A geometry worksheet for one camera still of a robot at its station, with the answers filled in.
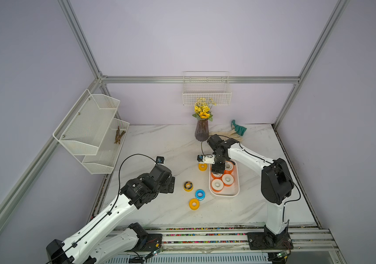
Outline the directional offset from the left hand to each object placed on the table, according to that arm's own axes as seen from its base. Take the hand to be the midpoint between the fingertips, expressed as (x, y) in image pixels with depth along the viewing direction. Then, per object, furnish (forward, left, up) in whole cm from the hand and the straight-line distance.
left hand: (160, 182), depth 75 cm
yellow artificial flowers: (+41, -21, +11) cm, 47 cm away
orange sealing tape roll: (+15, -36, -11) cm, 41 cm away
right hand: (+15, -30, -10) cm, 35 cm away
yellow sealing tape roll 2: (-5, -16, -17) cm, 24 cm away
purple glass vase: (+39, -21, -7) cm, 45 cm away
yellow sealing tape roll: (+18, -21, -16) cm, 32 cm away
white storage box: (+2, -37, -17) cm, 41 cm away
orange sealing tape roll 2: (+11, -29, -14) cm, 34 cm away
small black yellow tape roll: (+5, -13, -16) cm, 21 cm away
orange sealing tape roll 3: (+9, -35, -15) cm, 39 cm away
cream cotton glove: (+44, -39, -15) cm, 61 cm away
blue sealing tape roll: (0, -19, -16) cm, 25 cm away
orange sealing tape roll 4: (+5, -29, -15) cm, 33 cm away
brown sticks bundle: (+31, +30, -2) cm, 44 cm away
